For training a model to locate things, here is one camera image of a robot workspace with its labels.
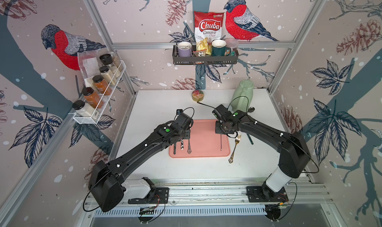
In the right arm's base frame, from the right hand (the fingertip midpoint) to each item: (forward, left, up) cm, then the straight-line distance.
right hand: (218, 128), depth 87 cm
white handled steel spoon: (-7, +22, -9) cm, 25 cm away
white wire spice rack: (-10, +64, +22) cm, 69 cm away
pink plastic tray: (-5, +8, -9) cm, 13 cm away
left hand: (-4, +18, +7) cm, 19 cm away
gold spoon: (-8, -1, -3) cm, 9 cm away
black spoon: (+28, +9, -11) cm, 32 cm away
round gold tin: (+33, +14, -7) cm, 37 cm away
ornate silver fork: (-10, +18, -10) cm, 23 cm away
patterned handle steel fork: (-9, +27, -10) cm, 30 cm away
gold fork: (-2, -13, -10) cm, 16 cm away
